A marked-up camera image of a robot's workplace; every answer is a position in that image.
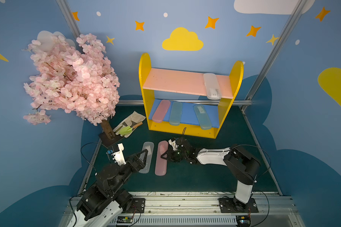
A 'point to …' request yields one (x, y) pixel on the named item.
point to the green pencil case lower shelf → (175, 113)
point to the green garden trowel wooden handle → (125, 130)
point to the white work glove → (135, 118)
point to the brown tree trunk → (108, 128)
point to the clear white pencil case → (148, 145)
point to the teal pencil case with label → (202, 117)
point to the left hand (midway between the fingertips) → (142, 151)
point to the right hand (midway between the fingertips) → (162, 156)
